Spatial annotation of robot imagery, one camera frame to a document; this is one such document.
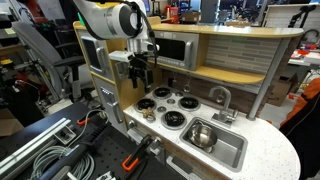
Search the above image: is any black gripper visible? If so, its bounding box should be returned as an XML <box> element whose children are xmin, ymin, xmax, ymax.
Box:
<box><xmin>128</xmin><ymin>51</ymin><xmax>155</xmax><ymax>94</ymax></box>

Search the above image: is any small tan plush toy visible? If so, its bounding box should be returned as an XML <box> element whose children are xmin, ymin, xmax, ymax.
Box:
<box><xmin>141</xmin><ymin>107</ymin><xmax>156</xmax><ymax>120</ymax></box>

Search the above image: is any black coil stove burner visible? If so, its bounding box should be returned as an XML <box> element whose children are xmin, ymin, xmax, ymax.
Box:
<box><xmin>177</xmin><ymin>96</ymin><xmax>202</xmax><ymax>112</ymax></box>
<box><xmin>160</xmin><ymin>110</ymin><xmax>188</xmax><ymax>131</ymax></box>
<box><xmin>152</xmin><ymin>86</ymin><xmax>173</xmax><ymax>100</ymax></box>
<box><xmin>134</xmin><ymin>98</ymin><xmax>158</xmax><ymax>113</ymax></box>

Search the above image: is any hanging toy utensil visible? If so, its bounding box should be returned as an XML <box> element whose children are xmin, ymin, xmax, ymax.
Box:
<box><xmin>168</xmin><ymin>71</ymin><xmax>179</xmax><ymax>88</ymax></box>
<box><xmin>182</xmin><ymin>74</ymin><xmax>193</xmax><ymax>94</ymax></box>

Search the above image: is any grey toy microwave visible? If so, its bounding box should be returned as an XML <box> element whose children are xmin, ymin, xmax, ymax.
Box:
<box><xmin>151</xmin><ymin>30</ymin><xmax>200</xmax><ymax>72</ymax></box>

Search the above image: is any silver metal pot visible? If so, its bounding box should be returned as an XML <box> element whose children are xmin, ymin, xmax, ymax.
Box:
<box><xmin>186</xmin><ymin>121</ymin><xmax>219</xmax><ymax>150</ymax></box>

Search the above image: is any silver toy faucet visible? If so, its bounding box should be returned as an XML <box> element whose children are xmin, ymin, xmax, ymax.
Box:
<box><xmin>209</xmin><ymin>85</ymin><xmax>239</xmax><ymax>128</ymax></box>

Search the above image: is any grey sink basin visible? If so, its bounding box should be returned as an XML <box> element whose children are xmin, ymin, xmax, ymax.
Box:
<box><xmin>179</xmin><ymin>116</ymin><xmax>249</xmax><ymax>174</ymax></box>

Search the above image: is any toy kitchen unit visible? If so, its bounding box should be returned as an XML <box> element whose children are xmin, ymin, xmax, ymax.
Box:
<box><xmin>72</xmin><ymin>20</ymin><xmax>305</xmax><ymax>180</ymax></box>

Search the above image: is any grey windowed oven door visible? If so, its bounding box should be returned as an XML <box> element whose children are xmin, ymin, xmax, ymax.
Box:
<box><xmin>79</xmin><ymin>34</ymin><xmax>110</xmax><ymax>76</ymax></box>

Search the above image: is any small black orange clamp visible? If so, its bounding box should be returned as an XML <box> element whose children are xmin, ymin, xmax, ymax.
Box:
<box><xmin>75</xmin><ymin>116</ymin><xmax>92</xmax><ymax>128</ymax></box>

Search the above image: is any distant cardboard box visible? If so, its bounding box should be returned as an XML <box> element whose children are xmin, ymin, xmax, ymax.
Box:
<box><xmin>181</xmin><ymin>10</ymin><xmax>202</xmax><ymax>24</ymax></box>

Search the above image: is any black bar clamp orange grip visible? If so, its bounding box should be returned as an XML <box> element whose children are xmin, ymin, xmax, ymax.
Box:
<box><xmin>120</xmin><ymin>133</ymin><xmax>155</xmax><ymax>173</ymax></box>

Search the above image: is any grey office chair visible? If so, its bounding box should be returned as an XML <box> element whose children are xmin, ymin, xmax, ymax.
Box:
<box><xmin>11</xmin><ymin>20</ymin><xmax>87</xmax><ymax>101</ymax></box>

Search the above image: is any open cardboard box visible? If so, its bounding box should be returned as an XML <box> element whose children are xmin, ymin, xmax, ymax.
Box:
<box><xmin>266</xmin><ymin>73</ymin><xmax>300</xmax><ymax>108</ymax></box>

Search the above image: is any white tiled board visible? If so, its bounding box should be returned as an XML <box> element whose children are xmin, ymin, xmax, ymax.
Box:
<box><xmin>263</xmin><ymin>3</ymin><xmax>320</xmax><ymax>30</ymax></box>

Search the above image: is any person in orange black jacket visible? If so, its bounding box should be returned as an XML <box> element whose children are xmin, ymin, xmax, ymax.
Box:
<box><xmin>279</xmin><ymin>77</ymin><xmax>320</xmax><ymax>180</ymax></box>

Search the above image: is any white grey wrist camera box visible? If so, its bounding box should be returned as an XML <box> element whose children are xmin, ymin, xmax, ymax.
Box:
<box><xmin>108</xmin><ymin>50</ymin><xmax>134</xmax><ymax>82</ymax></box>

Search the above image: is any grey cabinet door with handle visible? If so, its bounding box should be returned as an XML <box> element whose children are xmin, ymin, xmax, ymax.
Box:
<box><xmin>99</xmin><ymin>84</ymin><xmax>125</xmax><ymax>127</ymax></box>

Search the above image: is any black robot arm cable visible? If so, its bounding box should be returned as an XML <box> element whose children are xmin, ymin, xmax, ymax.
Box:
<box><xmin>131</xmin><ymin>0</ymin><xmax>160</xmax><ymax>73</ymax></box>

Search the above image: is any thin grey cable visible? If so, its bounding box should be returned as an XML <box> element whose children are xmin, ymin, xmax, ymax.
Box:
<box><xmin>74</xmin><ymin>109</ymin><xmax>111</xmax><ymax>148</ymax></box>

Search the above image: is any black ribbed cable connector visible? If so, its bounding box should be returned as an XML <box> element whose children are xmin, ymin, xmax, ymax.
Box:
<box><xmin>38</xmin><ymin>122</ymin><xmax>109</xmax><ymax>180</ymax></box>

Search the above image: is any small metal bracket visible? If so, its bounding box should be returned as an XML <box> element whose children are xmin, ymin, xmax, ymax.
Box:
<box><xmin>54</xmin><ymin>126</ymin><xmax>77</xmax><ymax>145</ymax></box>

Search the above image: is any coiled grey cable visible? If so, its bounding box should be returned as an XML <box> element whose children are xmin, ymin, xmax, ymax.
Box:
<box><xmin>29</xmin><ymin>144</ymin><xmax>96</xmax><ymax>180</ymax></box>

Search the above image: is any aluminium extrusion rail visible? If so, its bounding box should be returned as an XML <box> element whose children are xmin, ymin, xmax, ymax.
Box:
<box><xmin>0</xmin><ymin>117</ymin><xmax>73</xmax><ymax>179</ymax></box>

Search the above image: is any grey kitchen support post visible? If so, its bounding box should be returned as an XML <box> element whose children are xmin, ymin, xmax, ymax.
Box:
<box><xmin>246</xmin><ymin>36</ymin><xmax>291</xmax><ymax>122</ymax></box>

